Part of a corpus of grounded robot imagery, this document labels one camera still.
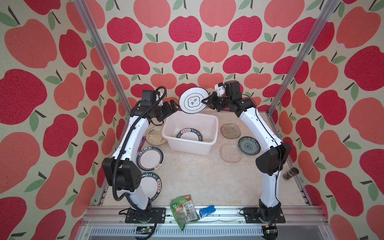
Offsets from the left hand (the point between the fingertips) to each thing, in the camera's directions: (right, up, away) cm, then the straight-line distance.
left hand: (177, 111), depth 80 cm
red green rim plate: (-19, -29, +14) cm, 37 cm away
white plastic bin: (+18, -6, +20) cm, 28 cm away
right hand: (+14, +5, 0) cm, 15 cm away
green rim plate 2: (-15, -42, +5) cm, 45 cm away
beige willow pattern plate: (-20, -15, +27) cm, 37 cm away
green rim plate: (+7, -13, +25) cm, 29 cm away
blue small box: (+15, -52, -5) cm, 54 cm away
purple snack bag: (-26, -19, +22) cm, 39 cm away
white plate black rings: (+7, +6, +2) cm, 10 cm away
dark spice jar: (+62, -35, +2) cm, 72 cm away
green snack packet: (+4, -51, -5) cm, 52 cm away
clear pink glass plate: (+34, -26, +19) cm, 47 cm away
